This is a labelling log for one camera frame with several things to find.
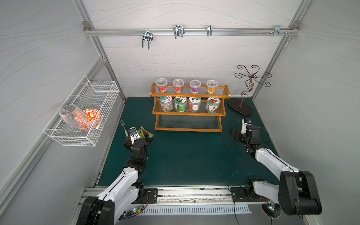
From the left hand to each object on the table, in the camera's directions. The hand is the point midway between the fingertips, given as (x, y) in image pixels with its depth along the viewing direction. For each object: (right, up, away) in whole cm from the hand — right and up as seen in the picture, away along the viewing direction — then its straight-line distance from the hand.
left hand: (136, 134), depth 83 cm
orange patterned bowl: (-16, +11, -15) cm, 24 cm away
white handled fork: (-17, +4, +21) cm, 28 cm away
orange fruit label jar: (+35, +19, +5) cm, 40 cm away
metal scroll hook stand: (+72, +20, +32) cm, 82 cm away
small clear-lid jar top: (+16, +31, -1) cm, 34 cm away
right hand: (+65, +2, +7) cm, 66 cm away
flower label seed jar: (+18, +19, +4) cm, 26 cm away
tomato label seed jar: (+47, +18, +3) cm, 50 cm away
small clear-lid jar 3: (+45, +29, -2) cm, 54 cm away
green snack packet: (-1, 0, +14) cm, 14 cm away
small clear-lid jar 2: (+35, +29, -2) cm, 46 cm away
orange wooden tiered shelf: (+31, +16, +9) cm, 36 cm away
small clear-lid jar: (+25, +30, -1) cm, 39 cm away
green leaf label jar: (+27, +19, +4) cm, 33 cm away
